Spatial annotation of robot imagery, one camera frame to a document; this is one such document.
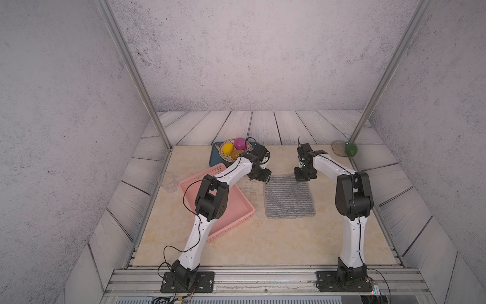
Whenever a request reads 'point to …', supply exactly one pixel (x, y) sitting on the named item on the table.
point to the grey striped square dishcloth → (285, 197)
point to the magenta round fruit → (240, 143)
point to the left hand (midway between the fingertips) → (267, 178)
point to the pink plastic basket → (239, 208)
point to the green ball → (351, 149)
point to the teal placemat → (214, 158)
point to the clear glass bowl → (339, 147)
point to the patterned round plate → (228, 158)
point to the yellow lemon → (228, 148)
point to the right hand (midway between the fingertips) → (302, 177)
